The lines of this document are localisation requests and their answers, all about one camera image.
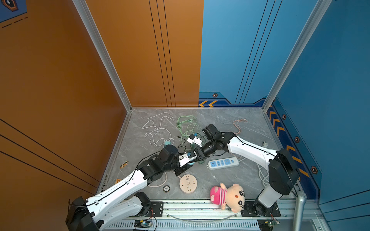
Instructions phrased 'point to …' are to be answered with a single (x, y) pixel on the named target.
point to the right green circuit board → (267, 224)
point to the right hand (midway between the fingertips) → (191, 161)
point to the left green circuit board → (142, 224)
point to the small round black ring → (166, 188)
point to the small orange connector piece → (123, 165)
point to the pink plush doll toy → (231, 198)
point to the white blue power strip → (222, 163)
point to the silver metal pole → (300, 200)
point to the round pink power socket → (188, 183)
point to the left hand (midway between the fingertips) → (189, 158)
